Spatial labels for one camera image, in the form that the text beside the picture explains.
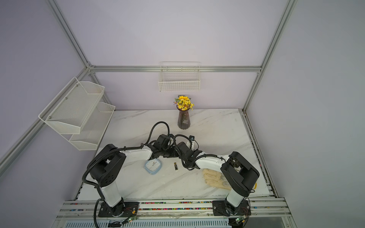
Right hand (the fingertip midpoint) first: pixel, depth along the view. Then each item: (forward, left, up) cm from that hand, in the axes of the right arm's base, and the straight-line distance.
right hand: (186, 152), depth 92 cm
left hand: (-1, +5, -1) cm, 5 cm away
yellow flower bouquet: (+24, +1, +22) cm, 33 cm away
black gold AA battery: (-9, +7, -2) cm, 11 cm away
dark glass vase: (+21, +1, +6) cm, 22 cm away
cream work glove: (-17, -17, -3) cm, 24 cm away
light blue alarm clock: (-9, +21, -1) cm, 23 cm away
